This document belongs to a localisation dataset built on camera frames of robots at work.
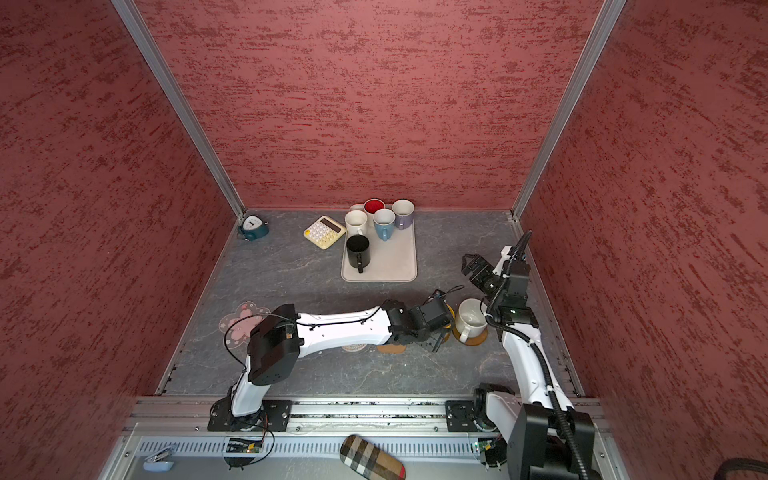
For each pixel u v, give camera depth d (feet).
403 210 3.73
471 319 2.89
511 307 2.00
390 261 3.46
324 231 3.70
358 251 3.17
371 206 3.73
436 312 2.05
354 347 2.79
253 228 3.61
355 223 3.50
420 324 2.04
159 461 2.19
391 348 2.80
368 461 2.15
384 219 3.58
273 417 2.43
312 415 2.49
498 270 2.40
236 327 2.95
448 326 2.11
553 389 1.40
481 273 2.38
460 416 2.43
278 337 1.76
